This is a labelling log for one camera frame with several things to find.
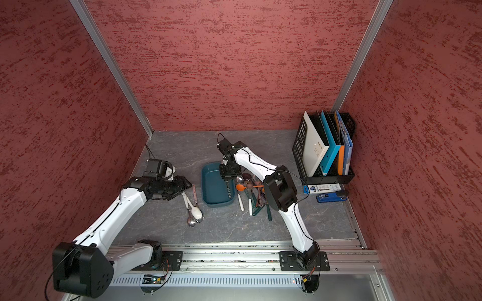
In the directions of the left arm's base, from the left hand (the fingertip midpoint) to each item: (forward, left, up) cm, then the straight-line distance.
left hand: (186, 191), depth 81 cm
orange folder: (+13, -69, +11) cm, 71 cm away
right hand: (+9, -17, -6) cm, 20 cm away
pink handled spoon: (0, -2, -11) cm, 11 cm away
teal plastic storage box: (+7, -10, -10) cm, 16 cm away
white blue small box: (+7, -60, -10) cm, 61 cm away
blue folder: (+14, -70, +17) cm, 73 cm away
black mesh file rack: (+11, -64, -5) cm, 65 cm away
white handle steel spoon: (+12, -23, -10) cm, 28 cm away
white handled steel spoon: (-9, -1, -12) cm, 15 cm away
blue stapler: (+4, -74, -11) cm, 75 cm away
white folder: (+16, -57, +13) cm, 61 cm away
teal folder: (+12, -63, +17) cm, 67 cm away
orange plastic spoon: (+8, -24, -11) cm, 27 cm away
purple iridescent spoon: (+14, -27, -10) cm, 32 cm away
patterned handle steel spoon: (+7, -17, -5) cm, 19 cm away
